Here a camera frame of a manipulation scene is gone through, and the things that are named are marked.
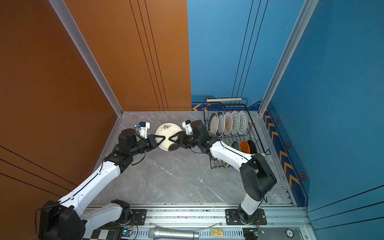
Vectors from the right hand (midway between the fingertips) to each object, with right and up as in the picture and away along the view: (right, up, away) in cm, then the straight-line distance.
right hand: (170, 141), depth 78 cm
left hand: (-2, +2, -2) cm, 4 cm away
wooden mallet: (+49, +11, +18) cm, 53 cm away
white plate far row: (+26, +9, +27) cm, 39 cm away
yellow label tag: (+23, -41, -10) cm, 48 cm away
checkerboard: (-29, -41, -11) cm, 52 cm away
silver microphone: (-5, -40, -12) cm, 42 cm away
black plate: (+46, -4, +6) cm, 46 cm away
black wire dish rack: (+31, +25, +41) cm, 57 cm away
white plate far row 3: (+35, +10, +21) cm, 43 cm away
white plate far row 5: (+46, +10, +23) cm, 53 cm away
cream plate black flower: (-1, +6, +1) cm, 6 cm away
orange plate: (+42, -4, +7) cm, 42 cm away
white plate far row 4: (+41, +10, +23) cm, 48 cm away
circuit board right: (+39, -43, -8) cm, 59 cm away
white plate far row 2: (+31, +10, +21) cm, 38 cm away
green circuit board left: (-19, -42, -9) cm, 47 cm away
